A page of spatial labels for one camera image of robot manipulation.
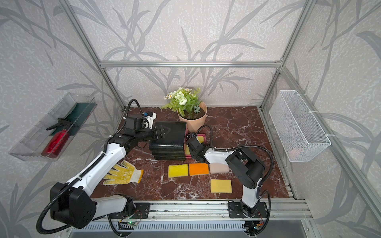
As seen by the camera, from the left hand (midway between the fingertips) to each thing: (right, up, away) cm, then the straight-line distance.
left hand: (166, 131), depth 79 cm
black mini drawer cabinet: (+3, -9, 0) cm, 10 cm away
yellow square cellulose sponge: (+11, -14, +12) cm, 21 cm away
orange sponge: (+17, -23, +7) cm, 30 cm away
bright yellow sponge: (+5, -24, +7) cm, 25 cm away
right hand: (+15, -12, +16) cm, 25 cm away
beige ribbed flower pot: (+14, +8, +20) cm, 26 cm away
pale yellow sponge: (+30, -31, +2) cm, 43 cm away
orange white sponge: (+29, -23, +8) cm, 38 cm away
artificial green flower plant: (+10, +17, +4) cm, 20 cm away
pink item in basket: (+65, -10, -8) cm, 66 cm away
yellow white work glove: (-26, -26, +6) cm, 38 cm away
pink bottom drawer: (+20, -4, +20) cm, 28 cm away
